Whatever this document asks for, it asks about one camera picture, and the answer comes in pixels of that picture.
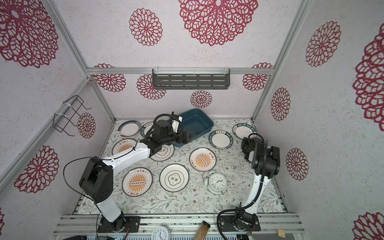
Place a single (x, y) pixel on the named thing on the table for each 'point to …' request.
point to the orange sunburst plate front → (136, 181)
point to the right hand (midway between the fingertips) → (245, 134)
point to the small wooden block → (281, 233)
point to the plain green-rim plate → (129, 128)
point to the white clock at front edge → (161, 232)
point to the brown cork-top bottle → (202, 231)
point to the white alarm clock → (215, 183)
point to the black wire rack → (61, 121)
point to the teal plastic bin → (196, 121)
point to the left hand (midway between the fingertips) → (189, 135)
